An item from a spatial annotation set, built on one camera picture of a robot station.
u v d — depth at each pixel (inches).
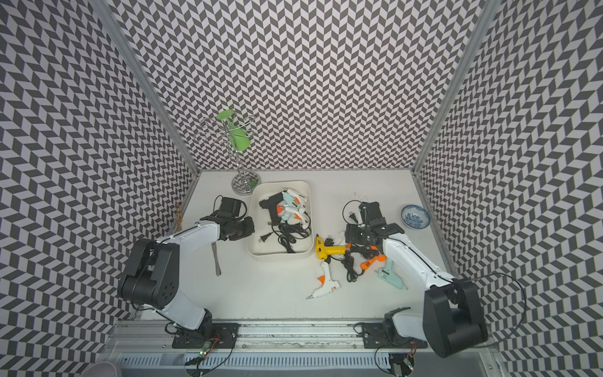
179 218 40.1
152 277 17.9
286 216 38.9
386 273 33.3
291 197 41.3
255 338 29.0
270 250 36.0
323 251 34.1
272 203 40.0
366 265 34.0
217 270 34.1
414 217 39.0
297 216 38.9
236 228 31.0
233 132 36.1
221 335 28.1
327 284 32.4
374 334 28.5
